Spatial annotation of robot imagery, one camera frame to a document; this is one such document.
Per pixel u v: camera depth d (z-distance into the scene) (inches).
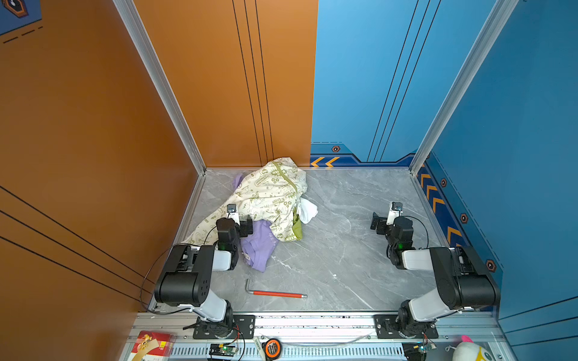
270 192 38.3
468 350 25.3
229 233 28.2
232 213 31.9
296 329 29.7
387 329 28.5
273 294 31.7
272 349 26.4
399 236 28.1
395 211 31.8
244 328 29.1
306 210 39.5
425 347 27.4
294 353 27.4
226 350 27.8
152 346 26.5
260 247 34.4
